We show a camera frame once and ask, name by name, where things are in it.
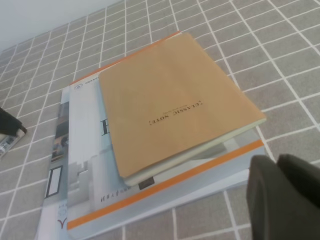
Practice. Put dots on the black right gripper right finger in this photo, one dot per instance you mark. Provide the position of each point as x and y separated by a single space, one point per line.
304 176

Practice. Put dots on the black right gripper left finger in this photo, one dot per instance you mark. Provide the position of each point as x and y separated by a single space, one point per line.
277 211

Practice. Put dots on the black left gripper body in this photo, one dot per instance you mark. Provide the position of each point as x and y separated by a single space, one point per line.
9 125

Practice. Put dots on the white marker black cap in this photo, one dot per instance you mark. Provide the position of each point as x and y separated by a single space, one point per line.
7 142

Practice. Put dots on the thin magazine under books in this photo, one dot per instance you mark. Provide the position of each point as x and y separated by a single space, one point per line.
53 220

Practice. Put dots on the white orange striped book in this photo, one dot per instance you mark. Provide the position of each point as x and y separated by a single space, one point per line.
98 198

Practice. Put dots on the tan classic notebook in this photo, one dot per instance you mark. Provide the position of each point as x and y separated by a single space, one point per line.
168 103

